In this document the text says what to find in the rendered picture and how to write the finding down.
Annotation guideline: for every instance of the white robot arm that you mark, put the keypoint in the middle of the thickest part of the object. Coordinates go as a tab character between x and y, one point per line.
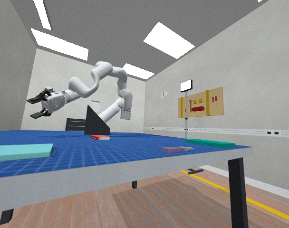
77	89

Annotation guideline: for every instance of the teal flat rectangular block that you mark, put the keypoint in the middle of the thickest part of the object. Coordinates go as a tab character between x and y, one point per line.
210	143

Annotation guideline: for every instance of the light blue flat square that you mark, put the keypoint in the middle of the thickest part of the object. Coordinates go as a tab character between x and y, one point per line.
27	151

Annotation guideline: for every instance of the dark blue work mat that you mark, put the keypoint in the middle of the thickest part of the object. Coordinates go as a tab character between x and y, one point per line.
76	150

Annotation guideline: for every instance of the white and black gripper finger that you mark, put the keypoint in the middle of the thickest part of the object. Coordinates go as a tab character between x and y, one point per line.
39	114
39	97

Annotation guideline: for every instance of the red card box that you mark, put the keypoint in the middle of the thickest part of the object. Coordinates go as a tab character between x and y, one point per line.
100	137

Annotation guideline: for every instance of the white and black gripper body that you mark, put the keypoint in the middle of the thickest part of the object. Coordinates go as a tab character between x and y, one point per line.
54	102

